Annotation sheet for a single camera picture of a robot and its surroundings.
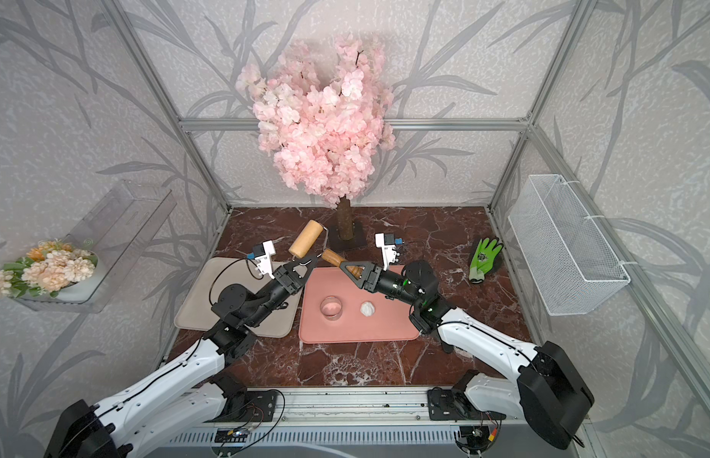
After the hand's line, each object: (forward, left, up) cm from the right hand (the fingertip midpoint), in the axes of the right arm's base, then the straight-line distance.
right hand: (343, 266), depth 67 cm
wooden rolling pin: (+6, +8, +5) cm, 11 cm away
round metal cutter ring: (+3, +7, -29) cm, 30 cm away
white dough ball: (+1, -5, -27) cm, 27 cm away
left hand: (0, +6, +2) cm, 6 cm away
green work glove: (+21, -47, -29) cm, 59 cm away
